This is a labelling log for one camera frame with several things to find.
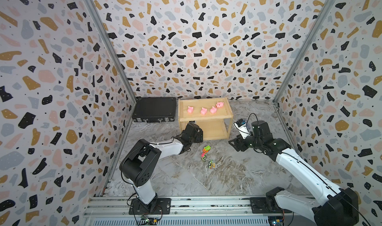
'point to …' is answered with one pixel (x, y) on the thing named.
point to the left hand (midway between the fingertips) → (198, 131)
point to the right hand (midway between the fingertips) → (234, 138)
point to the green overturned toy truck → (211, 164)
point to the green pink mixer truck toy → (203, 156)
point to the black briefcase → (154, 110)
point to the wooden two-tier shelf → (213, 115)
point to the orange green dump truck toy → (206, 149)
